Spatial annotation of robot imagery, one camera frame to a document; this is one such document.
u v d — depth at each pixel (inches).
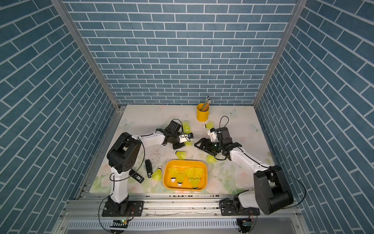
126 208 26.8
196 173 32.5
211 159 36.0
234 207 26.1
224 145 26.7
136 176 31.8
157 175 32.7
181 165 34.9
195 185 31.0
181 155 36.0
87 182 33.4
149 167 33.8
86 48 34.1
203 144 30.3
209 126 41.3
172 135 30.6
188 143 36.4
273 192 16.6
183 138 34.1
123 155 20.9
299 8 28.0
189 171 32.5
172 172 32.4
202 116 42.6
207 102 40.2
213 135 31.9
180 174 33.1
